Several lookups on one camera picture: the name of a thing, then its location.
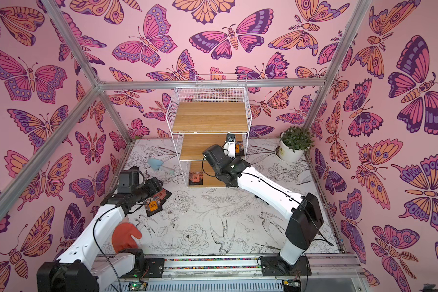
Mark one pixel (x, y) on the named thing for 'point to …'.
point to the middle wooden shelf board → (193, 145)
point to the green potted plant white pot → (292, 143)
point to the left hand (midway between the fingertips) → (159, 183)
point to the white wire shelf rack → (229, 95)
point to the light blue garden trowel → (155, 163)
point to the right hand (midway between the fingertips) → (224, 156)
